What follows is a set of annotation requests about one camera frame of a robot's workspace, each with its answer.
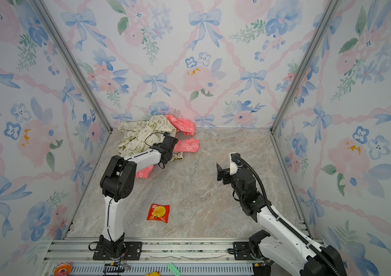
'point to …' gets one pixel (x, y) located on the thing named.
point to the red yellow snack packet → (158, 212)
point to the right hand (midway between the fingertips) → (227, 162)
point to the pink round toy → (63, 269)
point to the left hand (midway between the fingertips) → (156, 147)
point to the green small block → (175, 271)
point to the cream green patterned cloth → (136, 137)
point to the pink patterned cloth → (188, 145)
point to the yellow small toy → (153, 273)
